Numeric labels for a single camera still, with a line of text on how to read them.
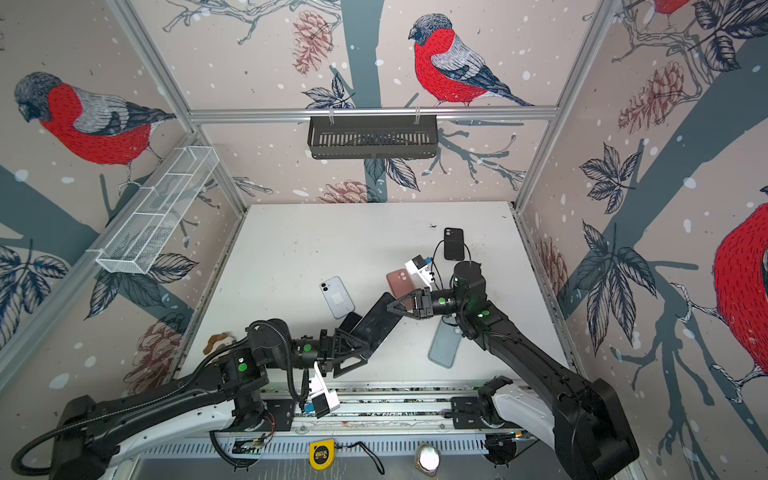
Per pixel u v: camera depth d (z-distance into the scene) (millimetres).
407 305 669
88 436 426
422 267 684
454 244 1104
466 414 731
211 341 853
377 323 661
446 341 868
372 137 1067
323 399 536
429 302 624
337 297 957
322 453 669
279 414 731
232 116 1203
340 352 559
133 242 713
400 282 994
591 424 404
